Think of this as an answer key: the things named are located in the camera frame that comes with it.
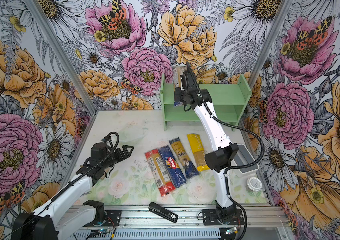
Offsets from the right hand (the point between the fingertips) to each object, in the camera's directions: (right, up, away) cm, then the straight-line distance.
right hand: (178, 97), depth 82 cm
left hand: (-28, -31, +3) cm, 42 cm away
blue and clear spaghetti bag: (+7, -41, +6) cm, 42 cm away
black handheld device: (-12, -54, -10) cm, 56 cm away
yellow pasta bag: (+12, -30, +15) cm, 36 cm away
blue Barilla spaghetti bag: (-1, -44, +3) cm, 44 cm away
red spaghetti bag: (-8, -47, +1) cm, 48 cm away
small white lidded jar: (+39, -46, -3) cm, 60 cm away
